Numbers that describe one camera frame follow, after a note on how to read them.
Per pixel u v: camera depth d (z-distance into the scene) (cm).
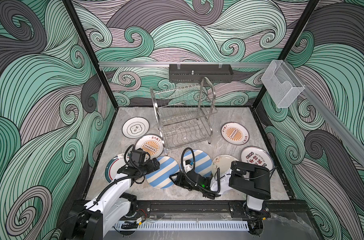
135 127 107
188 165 79
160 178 82
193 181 63
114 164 88
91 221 39
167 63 94
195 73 94
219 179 55
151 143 98
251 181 47
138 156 66
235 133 104
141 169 71
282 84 79
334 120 60
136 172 62
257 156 92
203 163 89
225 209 74
